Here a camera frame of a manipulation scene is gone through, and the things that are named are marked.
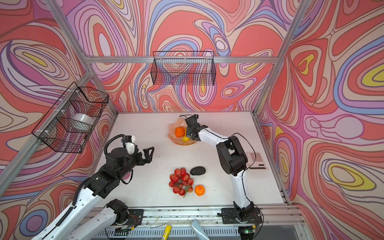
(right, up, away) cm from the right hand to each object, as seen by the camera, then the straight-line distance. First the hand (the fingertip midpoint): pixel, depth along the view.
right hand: (194, 134), depth 101 cm
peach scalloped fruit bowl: (-16, -1, 0) cm, 16 cm away
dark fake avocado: (+2, -20, -17) cm, 26 cm away
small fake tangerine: (+3, -29, -23) cm, 37 cm away
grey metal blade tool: (+2, -41, -36) cm, 55 cm away
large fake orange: (-10, +1, 0) cm, 10 cm away
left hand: (-23, -6, -28) cm, 37 cm away
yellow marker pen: (-13, -44, -34) cm, 57 cm away
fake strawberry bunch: (-8, -26, -18) cm, 33 cm away
